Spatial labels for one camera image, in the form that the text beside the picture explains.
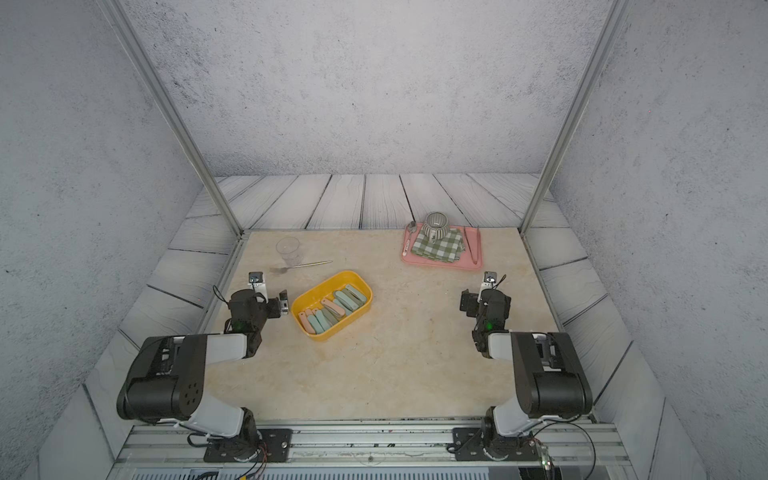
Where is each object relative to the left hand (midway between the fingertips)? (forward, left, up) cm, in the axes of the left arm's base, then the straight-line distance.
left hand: (274, 290), depth 94 cm
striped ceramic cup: (+31, -55, -3) cm, 63 cm away
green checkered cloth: (+21, -58, -7) cm, 62 cm away
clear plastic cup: (+17, -2, 0) cm, 17 cm away
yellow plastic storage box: (-2, -11, -6) cm, 12 cm away
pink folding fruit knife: (-4, -18, -5) cm, 20 cm away
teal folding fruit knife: (+2, -25, -6) cm, 26 cm away
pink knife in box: (-9, -10, -5) cm, 14 cm away
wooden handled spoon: (+14, +2, -8) cm, 16 cm away
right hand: (-2, -66, +1) cm, 66 cm away
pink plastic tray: (+16, -64, -8) cm, 66 cm away
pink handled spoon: (+33, -45, -6) cm, 57 cm away
